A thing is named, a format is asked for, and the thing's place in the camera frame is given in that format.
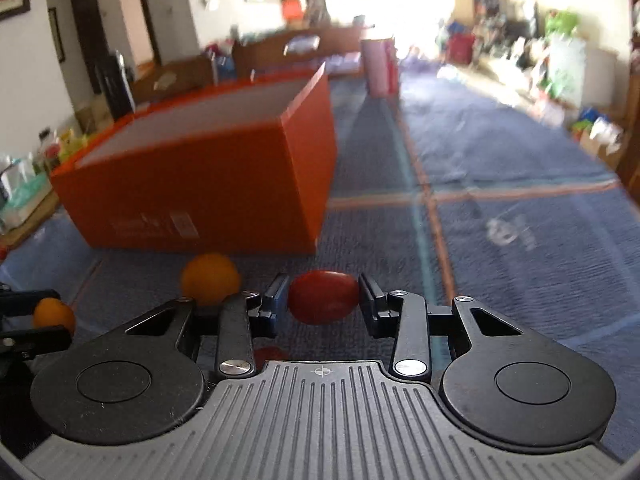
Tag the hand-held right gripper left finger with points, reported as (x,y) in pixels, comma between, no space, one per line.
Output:
(276,305)

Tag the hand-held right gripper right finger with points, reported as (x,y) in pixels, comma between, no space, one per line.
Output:
(369,305)

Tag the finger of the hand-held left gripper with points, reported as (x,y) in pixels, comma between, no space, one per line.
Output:
(25,300)
(35,339)

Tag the small orange tangerine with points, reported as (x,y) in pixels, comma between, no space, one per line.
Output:
(54,316)
(210,280)

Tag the red tomato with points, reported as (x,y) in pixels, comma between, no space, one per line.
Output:
(324,297)

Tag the orange cardboard box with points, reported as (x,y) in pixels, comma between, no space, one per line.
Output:
(200,185)

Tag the small red apple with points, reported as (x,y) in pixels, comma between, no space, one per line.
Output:
(271,354)

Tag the wooden cutting board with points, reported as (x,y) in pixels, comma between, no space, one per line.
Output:
(35,227)

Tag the teal tissue pack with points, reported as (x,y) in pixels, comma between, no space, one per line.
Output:
(25,200)

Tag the clear plastic bottle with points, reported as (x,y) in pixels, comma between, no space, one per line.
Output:
(49,152)

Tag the blue plaid tablecloth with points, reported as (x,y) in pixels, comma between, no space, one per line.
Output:
(500,210)

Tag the yellow-green plastic bag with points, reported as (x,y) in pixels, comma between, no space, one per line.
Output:
(77,144)

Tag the black tower speaker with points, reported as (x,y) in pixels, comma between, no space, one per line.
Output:
(117,90)

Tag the pink canister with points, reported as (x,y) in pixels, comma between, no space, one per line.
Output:
(377,67)

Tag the dark wooden chair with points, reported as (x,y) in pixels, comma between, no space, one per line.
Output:
(175,77)

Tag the wooden chair with cutout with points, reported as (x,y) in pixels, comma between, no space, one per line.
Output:
(300,45)

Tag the orange bag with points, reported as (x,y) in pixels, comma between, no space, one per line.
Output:
(292,10)

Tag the small white fridge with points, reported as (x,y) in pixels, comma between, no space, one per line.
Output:
(567,70)

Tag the dark wooden door frame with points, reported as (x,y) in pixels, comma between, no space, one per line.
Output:
(82,20)

